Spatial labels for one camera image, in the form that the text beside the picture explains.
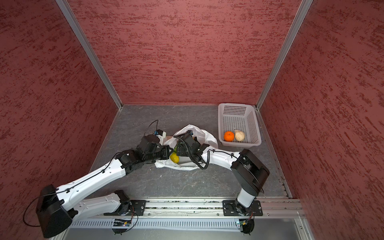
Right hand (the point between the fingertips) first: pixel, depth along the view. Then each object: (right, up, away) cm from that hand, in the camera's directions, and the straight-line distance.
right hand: (181, 152), depth 88 cm
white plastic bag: (+3, -4, -9) cm, 10 cm away
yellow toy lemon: (-4, -2, -3) cm, 5 cm away
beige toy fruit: (+38, +9, +9) cm, 40 cm away
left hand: (-3, +2, -11) cm, 11 cm away
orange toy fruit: (+31, +9, +10) cm, 34 cm away
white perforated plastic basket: (+38, +22, +26) cm, 51 cm away
